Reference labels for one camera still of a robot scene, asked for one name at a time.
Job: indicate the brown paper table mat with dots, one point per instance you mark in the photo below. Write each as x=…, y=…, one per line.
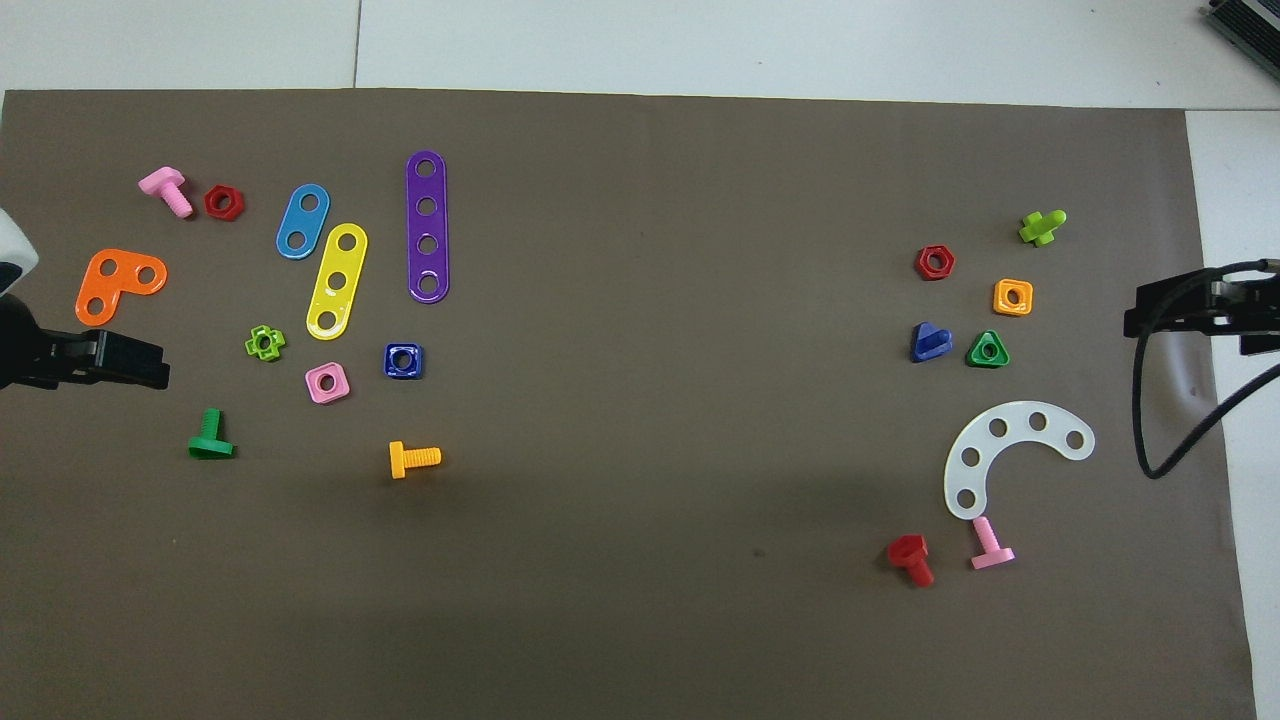
x=640, y=600

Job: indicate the red hex-head plastic screw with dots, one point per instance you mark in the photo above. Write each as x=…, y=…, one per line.
x=908, y=550

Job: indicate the orange square plastic nut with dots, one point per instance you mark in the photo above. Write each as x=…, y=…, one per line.
x=999, y=308

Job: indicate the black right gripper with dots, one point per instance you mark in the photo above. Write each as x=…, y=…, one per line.
x=1250, y=315

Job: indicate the white curved five-hole plate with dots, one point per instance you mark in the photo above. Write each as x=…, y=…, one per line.
x=1018, y=422

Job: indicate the green plastic screw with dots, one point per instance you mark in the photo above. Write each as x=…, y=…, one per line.
x=211, y=440

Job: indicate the light green cross nut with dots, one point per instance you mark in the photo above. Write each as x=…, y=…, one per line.
x=252, y=346

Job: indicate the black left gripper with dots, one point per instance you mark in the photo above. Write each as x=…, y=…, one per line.
x=35, y=350

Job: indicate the orange plastic screw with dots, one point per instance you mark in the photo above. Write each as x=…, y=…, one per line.
x=400, y=460

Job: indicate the blue square plastic nut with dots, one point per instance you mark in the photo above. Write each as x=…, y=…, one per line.
x=390, y=372

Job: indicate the red hexagonal plastic nut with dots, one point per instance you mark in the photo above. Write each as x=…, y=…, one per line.
x=238, y=203
x=921, y=268

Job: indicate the lime green cross-head screw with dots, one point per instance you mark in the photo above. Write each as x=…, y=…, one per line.
x=1040, y=230

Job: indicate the green triangular plastic nut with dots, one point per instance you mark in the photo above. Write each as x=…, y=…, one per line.
x=974, y=360

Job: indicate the yellow three-hole plastic plate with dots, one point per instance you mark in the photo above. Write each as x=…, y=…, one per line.
x=342, y=262

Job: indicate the orange L-shaped plastic plate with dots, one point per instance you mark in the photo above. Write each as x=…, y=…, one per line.
x=118, y=285

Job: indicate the pink square plastic nut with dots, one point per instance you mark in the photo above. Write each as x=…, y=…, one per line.
x=312, y=392

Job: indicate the pink square-head plastic screw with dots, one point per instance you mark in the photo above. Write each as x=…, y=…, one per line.
x=985, y=540
x=163, y=183

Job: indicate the grey vented metal device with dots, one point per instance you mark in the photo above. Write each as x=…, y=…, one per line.
x=1250, y=20

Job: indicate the blue triangle-head plastic screw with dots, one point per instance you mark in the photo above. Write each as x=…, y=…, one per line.
x=925, y=346

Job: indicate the purple four-hole plastic plate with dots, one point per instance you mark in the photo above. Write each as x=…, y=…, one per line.
x=427, y=226

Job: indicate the blue two-hole plastic plate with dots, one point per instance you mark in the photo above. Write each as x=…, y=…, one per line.
x=303, y=221

